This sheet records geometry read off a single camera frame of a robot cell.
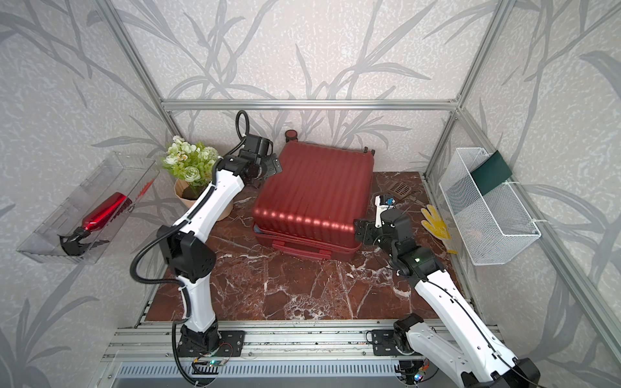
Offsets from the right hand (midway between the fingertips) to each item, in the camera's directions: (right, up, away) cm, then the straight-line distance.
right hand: (365, 220), depth 75 cm
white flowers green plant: (-61, +20, +12) cm, 65 cm away
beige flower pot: (-67, +8, +21) cm, 71 cm away
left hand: (-34, +19, +12) cm, 41 cm away
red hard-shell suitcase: (-19, +2, +18) cm, 26 cm away
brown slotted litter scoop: (+23, +10, +37) cm, 44 cm away
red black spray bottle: (-71, +3, -11) cm, 72 cm away
